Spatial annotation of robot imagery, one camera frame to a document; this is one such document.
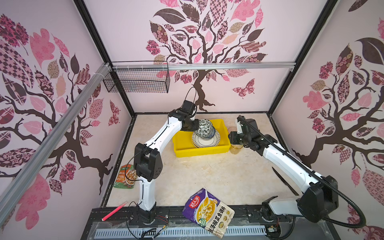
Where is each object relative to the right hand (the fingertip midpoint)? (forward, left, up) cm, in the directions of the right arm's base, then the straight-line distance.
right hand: (232, 133), depth 83 cm
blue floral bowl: (+3, +15, -5) cm, 16 cm away
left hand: (+6, +21, -2) cm, 22 cm away
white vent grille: (-44, +32, -19) cm, 58 cm away
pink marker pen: (-35, +63, -18) cm, 75 cm away
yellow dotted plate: (+4, +18, -16) cm, 24 cm away
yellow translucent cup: (-1, -4, -16) cm, 16 cm away
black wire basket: (+36, +58, +15) cm, 70 cm away
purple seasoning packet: (-35, +15, -18) cm, 42 cm away
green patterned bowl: (+9, +14, -2) cm, 17 cm away
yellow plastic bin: (+2, +29, -18) cm, 34 cm away
